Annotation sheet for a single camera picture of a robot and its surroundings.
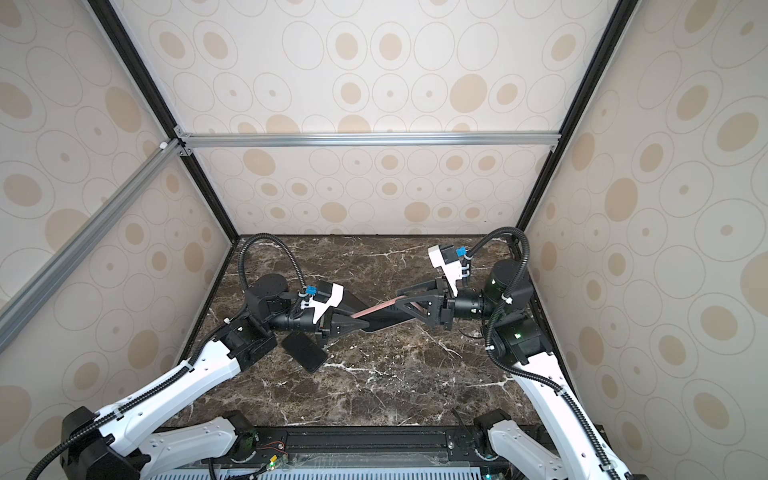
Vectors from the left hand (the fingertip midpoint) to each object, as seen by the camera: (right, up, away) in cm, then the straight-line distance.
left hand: (368, 324), depth 59 cm
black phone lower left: (-22, -15, +34) cm, 43 cm away
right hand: (+6, +4, -3) cm, 8 cm away
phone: (+3, +2, -1) cm, 4 cm away
